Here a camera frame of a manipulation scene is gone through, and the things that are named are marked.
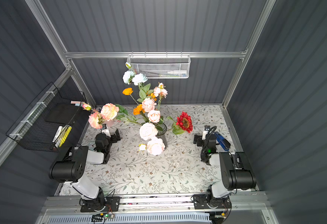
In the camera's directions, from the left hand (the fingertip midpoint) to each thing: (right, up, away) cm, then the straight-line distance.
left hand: (109, 130), depth 94 cm
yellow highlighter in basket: (-12, -1, -25) cm, 27 cm away
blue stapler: (+79, -9, -2) cm, 79 cm away
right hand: (+66, -3, 0) cm, 66 cm away
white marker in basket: (-16, +1, -24) cm, 29 cm away
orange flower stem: (+25, +13, -22) cm, 35 cm away
